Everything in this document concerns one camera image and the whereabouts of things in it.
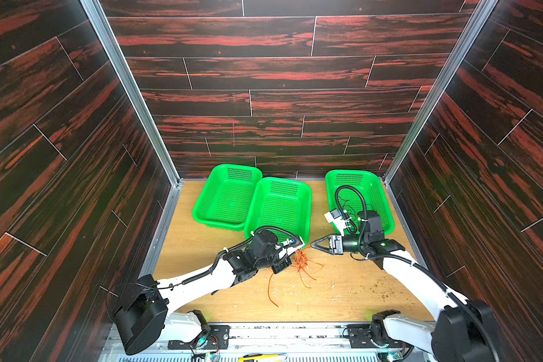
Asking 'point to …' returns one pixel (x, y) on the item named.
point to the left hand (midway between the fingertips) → (293, 251)
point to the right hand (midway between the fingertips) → (314, 243)
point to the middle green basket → (280, 205)
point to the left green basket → (223, 201)
